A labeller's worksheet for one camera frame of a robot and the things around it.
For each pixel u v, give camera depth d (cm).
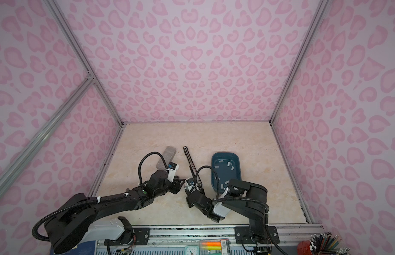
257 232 62
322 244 61
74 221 42
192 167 95
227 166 96
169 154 98
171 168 75
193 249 68
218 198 63
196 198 67
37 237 41
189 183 76
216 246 70
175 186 75
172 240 72
